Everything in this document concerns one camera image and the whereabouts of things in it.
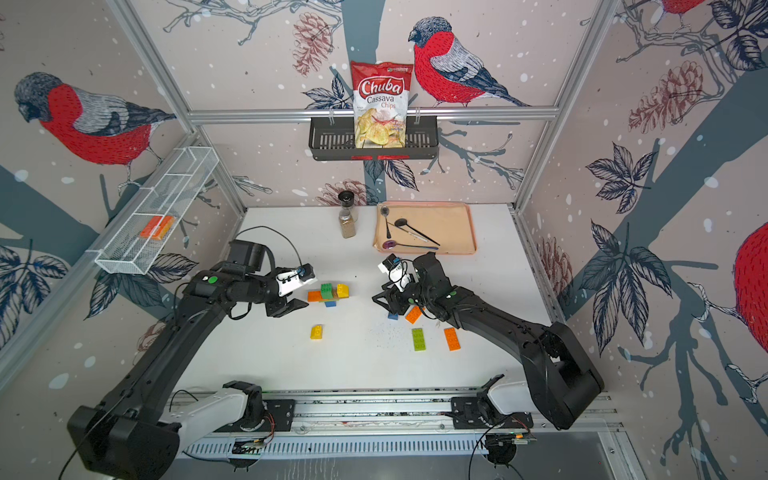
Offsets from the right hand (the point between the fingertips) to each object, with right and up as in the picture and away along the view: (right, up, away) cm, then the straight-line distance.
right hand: (380, 291), depth 82 cm
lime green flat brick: (+11, -15, +4) cm, 19 cm away
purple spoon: (+3, +12, +28) cm, 31 cm away
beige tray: (+26, +20, +34) cm, 47 cm away
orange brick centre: (+10, -9, +10) cm, 17 cm away
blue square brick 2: (+3, -9, +8) cm, 13 cm away
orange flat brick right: (+21, -15, +4) cm, 26 cm away
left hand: (-20, +3, -5) cm, 21 cm away
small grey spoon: (+1, +25, +37) cm, 44 cm away
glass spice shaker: (-13, +21, +24) cm, 35 cm away
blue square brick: (-16, -6, +11) cm, 20 cm away
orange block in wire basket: (-53, +18, -12) cm, 57 cm away
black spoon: (+7, +20, +34) cm, 40 cm away
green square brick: (-16, -1, +6) cm, 17 cm away
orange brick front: (-21, -3, +9) cm, 23 cm away
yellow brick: (-19, -13, +5) cm, 24 cm away
